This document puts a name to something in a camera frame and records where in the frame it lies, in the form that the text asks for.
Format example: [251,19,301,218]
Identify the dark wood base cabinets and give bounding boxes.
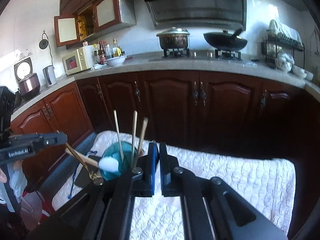
[10,69,320,181]

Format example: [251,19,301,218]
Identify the silver electric kettle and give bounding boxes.
[42,65,57,87]

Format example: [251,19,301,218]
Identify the floral ceramic tureen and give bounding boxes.
[274,51,295,73]

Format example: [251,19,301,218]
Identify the cream microwave oven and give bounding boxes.
[63,45,96,76]

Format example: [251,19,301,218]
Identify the white ceramic spoon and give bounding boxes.
[98,157,119,173]

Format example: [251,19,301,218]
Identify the gas stove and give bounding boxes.
[151,49,242,61]

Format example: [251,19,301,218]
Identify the upper wall cabinet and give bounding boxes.
[54,0,136,49]

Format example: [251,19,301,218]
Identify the person's left hand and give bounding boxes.
[0,160,22,183]

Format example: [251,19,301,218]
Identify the black smartphone with blue strap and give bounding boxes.
[67,151,101,199]

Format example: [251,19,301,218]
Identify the white bowl near rack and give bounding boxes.
[292,65,313,81]

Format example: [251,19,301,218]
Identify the red sauce bottle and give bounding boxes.
[99,41,106,64]

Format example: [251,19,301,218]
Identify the white bowl on counter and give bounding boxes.
[106,55,126,67]

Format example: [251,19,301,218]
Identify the yellow oil bottle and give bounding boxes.
[112,39,122,57]

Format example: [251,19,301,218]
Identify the black dish rack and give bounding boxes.
[261,29,305,69]

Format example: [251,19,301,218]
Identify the metal cooking pot with lid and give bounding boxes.
[156,27,190,50]

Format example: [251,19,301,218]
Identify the rice cooker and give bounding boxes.
[14,57,40,101]

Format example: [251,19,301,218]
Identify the black wok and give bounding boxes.
[203,28,247,51]

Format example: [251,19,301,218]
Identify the range hood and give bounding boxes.
[144,0,247,30]

